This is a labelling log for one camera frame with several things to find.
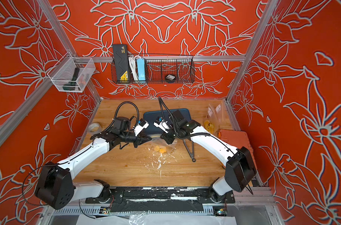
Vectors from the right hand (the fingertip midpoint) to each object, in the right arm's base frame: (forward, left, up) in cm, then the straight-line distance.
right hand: (159, 136), depth 78 cm
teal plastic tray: (+4, +4, +13) cm, 14 cm away
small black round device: (+40, -5, +11) cm, 42 cm away
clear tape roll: (+15, +50, -16) cm, 55 cm away
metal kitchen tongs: (-4, -20, -16) cm, 26 cm away
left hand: (0, +5, -1) cm, 5 cm away
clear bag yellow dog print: (+26, -41, -5) cm, 48 cm away
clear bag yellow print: (+11, -33, -1) cm, 35 cm away
